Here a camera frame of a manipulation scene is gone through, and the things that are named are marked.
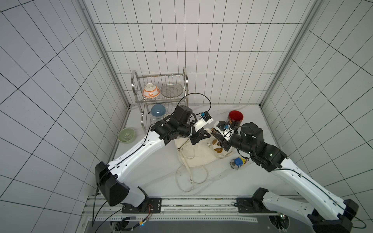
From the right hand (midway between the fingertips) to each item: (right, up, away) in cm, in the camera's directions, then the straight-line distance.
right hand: (209, 132), depth 67 cm
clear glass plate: (-21, +24, +23) cm, 39 cm away
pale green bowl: (-53, -6, +31) cm, 62 cm away
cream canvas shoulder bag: (-3, -15, +16) cm, 22 cm away
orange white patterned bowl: (-33, +23, +18) cm, 44 cm away
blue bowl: (-32, +12, +40) cm, 52 cm away
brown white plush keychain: (+4, -7, +2) cm, 8 cm away
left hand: (-2, -3, +1) cm, 4 cm away
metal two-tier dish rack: (-27, +19, +19) cm, 39 cm away
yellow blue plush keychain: (+19, -20, +15) cm, 31 cm away
